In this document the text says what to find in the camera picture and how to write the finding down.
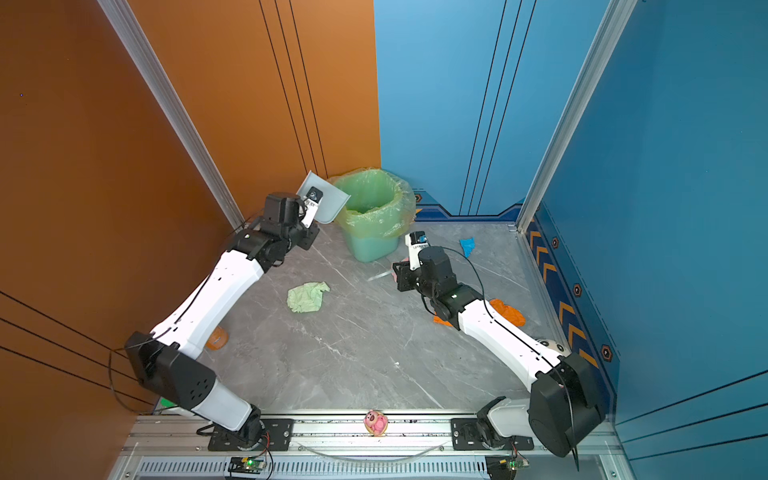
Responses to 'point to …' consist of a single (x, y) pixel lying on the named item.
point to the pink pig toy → (376, 423)
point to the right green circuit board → (504, 467)
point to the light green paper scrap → (306, 297)
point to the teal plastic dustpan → (333, 197)
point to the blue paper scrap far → (468, 245)
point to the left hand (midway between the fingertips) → (304, 217)
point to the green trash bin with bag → (380, 208)
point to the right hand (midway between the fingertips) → (393, 264)
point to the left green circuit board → (247, 465)
